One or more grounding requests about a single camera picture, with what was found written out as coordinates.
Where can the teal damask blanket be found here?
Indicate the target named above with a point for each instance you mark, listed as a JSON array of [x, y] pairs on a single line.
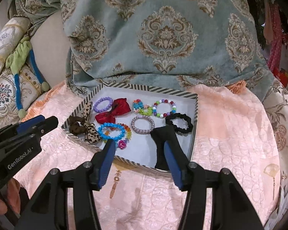
[[173, 44]]

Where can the cream floral bedsheet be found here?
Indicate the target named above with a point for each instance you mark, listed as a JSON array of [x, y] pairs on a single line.
[[276, 106]]

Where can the orange fringe cloth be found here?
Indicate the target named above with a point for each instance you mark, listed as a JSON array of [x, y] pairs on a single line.
[[237, 87]]

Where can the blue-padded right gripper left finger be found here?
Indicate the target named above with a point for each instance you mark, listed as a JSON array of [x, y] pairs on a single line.
[[47, 208]]

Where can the leopard print bow scrunchie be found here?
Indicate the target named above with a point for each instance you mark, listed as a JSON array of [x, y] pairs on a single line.
[[82, 125]]

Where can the rolled cream bolster pillow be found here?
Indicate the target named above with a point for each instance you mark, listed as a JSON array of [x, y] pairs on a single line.
[[10, 35]]

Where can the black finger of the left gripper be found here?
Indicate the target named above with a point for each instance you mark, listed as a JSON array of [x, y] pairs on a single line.
[[44, 125]]

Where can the hanging red pink clothes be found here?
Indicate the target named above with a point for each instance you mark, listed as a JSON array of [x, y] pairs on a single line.
[[276, 36]]

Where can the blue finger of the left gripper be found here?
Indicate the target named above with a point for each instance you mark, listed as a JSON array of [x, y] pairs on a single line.
[[24, 126]]

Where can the black scrunchie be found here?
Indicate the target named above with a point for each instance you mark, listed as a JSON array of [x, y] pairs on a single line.
[[181, 123]]

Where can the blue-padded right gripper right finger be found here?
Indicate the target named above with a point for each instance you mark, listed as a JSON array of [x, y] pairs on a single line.
[[231, 208]]

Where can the red satin bow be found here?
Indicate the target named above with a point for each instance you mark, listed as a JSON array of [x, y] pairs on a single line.
[[119, 107]]

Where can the black velvet pouch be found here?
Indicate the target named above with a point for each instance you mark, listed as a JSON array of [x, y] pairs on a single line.
[[164, 134]]

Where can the person's left hand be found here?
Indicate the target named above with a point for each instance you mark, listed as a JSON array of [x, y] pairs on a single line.
[[13, 197]]

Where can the pink quilted bedspread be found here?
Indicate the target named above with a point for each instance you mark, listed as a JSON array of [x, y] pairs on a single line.
[[233, 131]]

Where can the embroidered cream pillow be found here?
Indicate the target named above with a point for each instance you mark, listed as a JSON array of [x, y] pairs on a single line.
[[30, 91]]

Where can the striped-edge white tray box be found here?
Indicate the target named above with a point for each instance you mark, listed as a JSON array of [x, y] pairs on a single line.
[[141, 150]]

